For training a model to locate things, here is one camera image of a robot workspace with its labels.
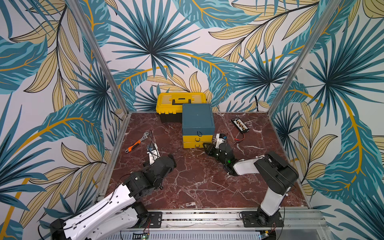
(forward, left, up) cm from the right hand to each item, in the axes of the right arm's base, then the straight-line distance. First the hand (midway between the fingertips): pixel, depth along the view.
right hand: (204, 144), depth 92 cm
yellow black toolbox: (+25, +22, +9) cm, 35 cm away
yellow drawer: (+2, 0, +2) cm, 3 cm away
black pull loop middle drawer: (0, +4, +3) cm, 5 cm away
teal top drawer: (+2, +4, +10) cm, 11 cm away
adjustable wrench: (+11, +40, -7) cm, 42 cm away
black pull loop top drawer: (+1, +3, +9) cm, 10 cm away
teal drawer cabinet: (+2, +4, +14) cm, 15 cm away
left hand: (-15, +22, +10) cm, 28 cm away
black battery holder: (+19, -28, -7) cm, 35 cm away
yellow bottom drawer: (+2, +7, -5) cm, 8 cm away
